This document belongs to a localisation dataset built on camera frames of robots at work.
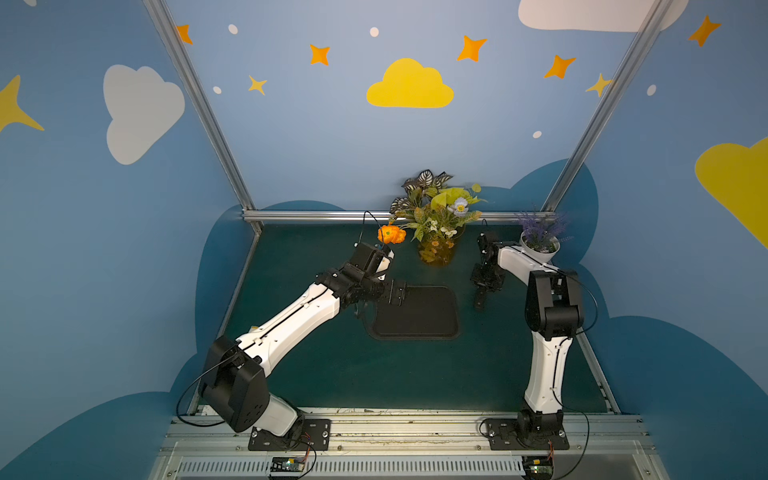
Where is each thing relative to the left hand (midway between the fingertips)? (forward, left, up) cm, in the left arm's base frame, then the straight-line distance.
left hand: (395, 285), depth 81 cm
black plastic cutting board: (+3, -13, -21) cm, 25 cm away
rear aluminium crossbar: (+28, +3, 0) cm, 29 cm away
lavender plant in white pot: (+22, -48, -3) cm, 53 cm away
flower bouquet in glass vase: (+29, -13, -1) cm, 32 cm away
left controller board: (-40, +25, -20) cm, 51 cm away
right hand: (+14, -32, -19) cm, 40 cm away
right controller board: (-39, -36, -20) cm, 57 cm away
